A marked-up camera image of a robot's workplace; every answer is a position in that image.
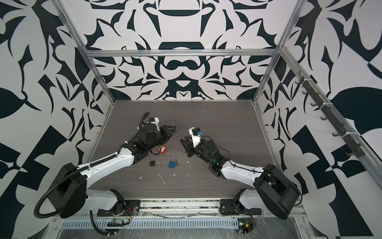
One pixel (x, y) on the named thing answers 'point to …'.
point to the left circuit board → (116, 222)
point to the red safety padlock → (162, 148)
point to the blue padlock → (173, 163)
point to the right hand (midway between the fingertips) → (183, 138)
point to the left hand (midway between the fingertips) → (177, 125)
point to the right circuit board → (245, 225)
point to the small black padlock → (152, 162)
